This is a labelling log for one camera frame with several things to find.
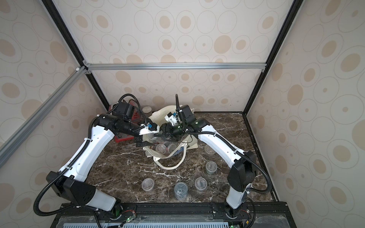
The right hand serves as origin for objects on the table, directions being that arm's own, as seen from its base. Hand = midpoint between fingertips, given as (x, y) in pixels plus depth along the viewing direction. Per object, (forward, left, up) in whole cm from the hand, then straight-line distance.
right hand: (164, 135), depth 72 cm
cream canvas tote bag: (+6, 0, -18) cm, 19 cm away
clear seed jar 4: (-16, -20, -23) cm, 34 cm away
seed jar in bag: (+2, +5, -17) cm, 18 cm away
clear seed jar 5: (+6, -25, -23) cm, 34 cm away
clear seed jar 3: (-20, -9, -21) cm, 30 cm away
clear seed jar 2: (-6, -26, -22) cm, 35 cm away
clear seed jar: (-18, +9, -22) cm, 30 cm away
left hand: (+1, +3, +1) cm, 4 cm away
